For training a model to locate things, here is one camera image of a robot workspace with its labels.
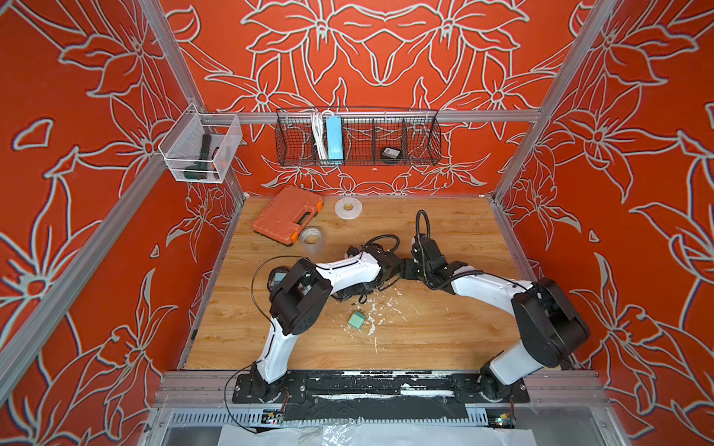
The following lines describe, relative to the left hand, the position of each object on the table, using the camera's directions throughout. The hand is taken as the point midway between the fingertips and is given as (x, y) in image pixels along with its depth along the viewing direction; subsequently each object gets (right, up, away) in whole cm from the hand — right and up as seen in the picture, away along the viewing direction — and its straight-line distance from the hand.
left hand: (351, 288), depth 90 cm
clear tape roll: (-16, +15, +16) cm, 27 cm away
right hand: (+16, +7, +2) cm, 18 cm away
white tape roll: (-1, +28, +25) cm, 38 cm away
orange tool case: (-26, +25, +17) cm, 40 cm away
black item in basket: (+14, +47, +5) cm, 49 cm away
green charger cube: (+2, -8, -7) cm, 11 cm away
